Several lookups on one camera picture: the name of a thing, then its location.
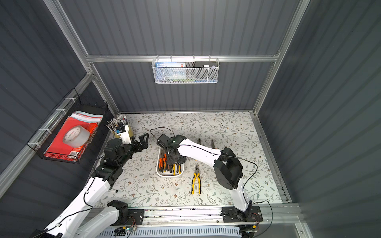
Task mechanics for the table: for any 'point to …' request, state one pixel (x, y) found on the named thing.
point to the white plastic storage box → (167, 174)
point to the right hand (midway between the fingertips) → (173, 163)
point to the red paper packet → (57, 149)
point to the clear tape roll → (76, 137)
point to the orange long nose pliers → (162, 163)
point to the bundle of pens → (112, 124)
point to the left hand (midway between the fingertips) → (142, 136)
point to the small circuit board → (120, 232)
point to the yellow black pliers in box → (174, 169)
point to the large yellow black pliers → (196, 175)
